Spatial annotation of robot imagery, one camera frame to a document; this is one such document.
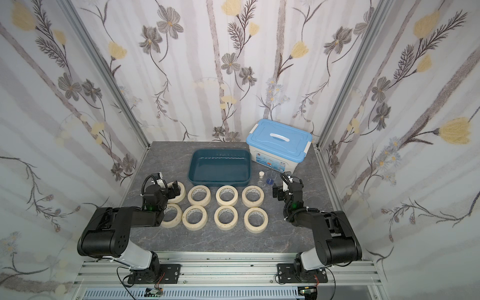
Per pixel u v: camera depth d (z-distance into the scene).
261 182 0.99
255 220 0.89
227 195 0.98
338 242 0.45
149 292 0.72
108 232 0.46
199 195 0.98
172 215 0.90
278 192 0.85
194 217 0.90
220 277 0.73
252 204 0.92
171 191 0.86
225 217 0.90
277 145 0.98
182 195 0.92
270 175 0.99
